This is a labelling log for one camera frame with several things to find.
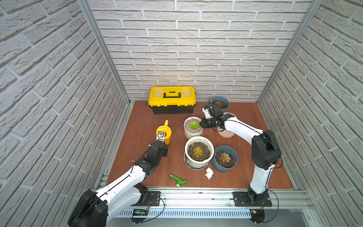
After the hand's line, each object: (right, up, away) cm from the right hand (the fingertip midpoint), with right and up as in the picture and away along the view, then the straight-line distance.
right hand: (203, 123), depth 94 cm
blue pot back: (+17, +15, +13) cm, 27 cm away
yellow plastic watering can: (-23, -4, -9) cm, 25 cm away
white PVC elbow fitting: (+2, -29, -14) cm, 32 cm away
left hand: (-28, -10, -9) cm, 31 cm away
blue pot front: (+11, -20, -15) cm, 27 cm away
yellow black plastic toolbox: (-22, +16, +6) cm, 28 cm away
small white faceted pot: (-7, -3, -4) cm, 9 cm away
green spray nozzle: (-15, -33, -15) cm, 39 cm away
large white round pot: (-4, -16, -14) cm, 21 cm away
